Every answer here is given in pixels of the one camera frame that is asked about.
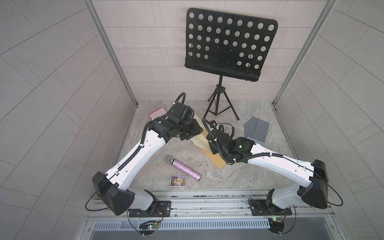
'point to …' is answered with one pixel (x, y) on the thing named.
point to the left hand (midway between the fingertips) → (204, 129)
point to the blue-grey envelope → (259, 142)
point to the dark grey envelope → (256, 128)
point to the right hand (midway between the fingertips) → (212, 140)
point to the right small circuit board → (277, 224)
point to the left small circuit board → (149, 226)
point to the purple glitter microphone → (183, 168)
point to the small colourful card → (178, 181)
